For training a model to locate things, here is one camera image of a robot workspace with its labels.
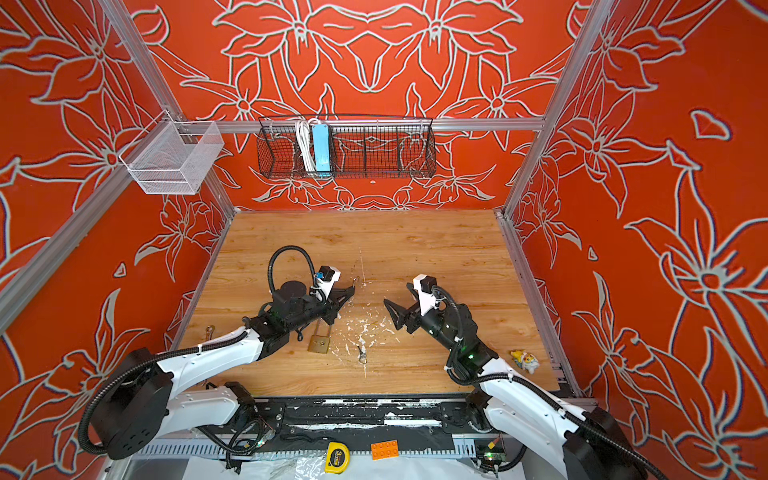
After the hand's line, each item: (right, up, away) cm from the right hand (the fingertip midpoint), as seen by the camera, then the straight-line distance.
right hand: (393, 294), depth 75 cm
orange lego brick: (-2, -36, -6) cm, 36 cm away
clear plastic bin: (-69, +40, +16) cm, 81 cm away
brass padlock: (-22, -16, +11) cm, 29 cm away
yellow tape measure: (-13, -36, -8) cm, 39 cm away
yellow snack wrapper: (+35, -18, +3) cm, 40 cm away
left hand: (-12, 0, +6) cm, 13 cm away
